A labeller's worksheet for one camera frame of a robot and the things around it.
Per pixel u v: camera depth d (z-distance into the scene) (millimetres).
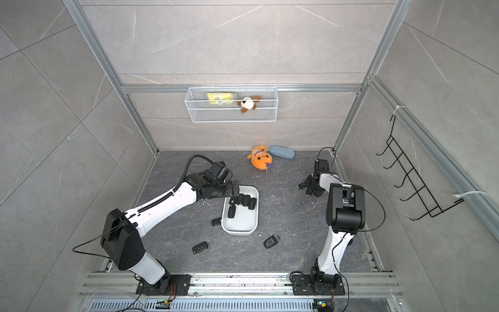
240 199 953
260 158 1060
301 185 1015
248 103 851
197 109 1009
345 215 527
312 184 895
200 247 817
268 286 746
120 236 429
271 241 836
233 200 953
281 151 1173
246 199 955
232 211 926
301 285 729
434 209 576
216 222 893
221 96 837
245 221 920
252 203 953
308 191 1007
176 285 730
